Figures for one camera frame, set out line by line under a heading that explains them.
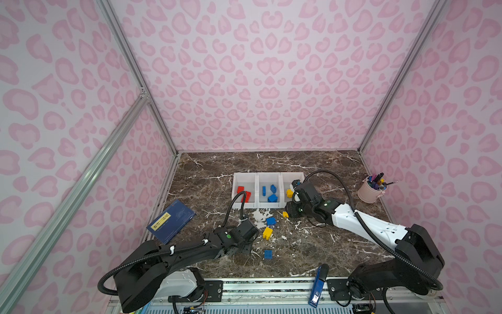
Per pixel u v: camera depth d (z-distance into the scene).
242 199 0.96
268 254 0.80
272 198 0.97
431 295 0.72
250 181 1.03
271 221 0.92
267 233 0.86
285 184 0.95
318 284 0.72
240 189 1.02
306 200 0.66
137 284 0.40
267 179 1.09
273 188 1.00
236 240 0.62
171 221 0.91
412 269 0.39
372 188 0.90
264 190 0.99
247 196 0.98
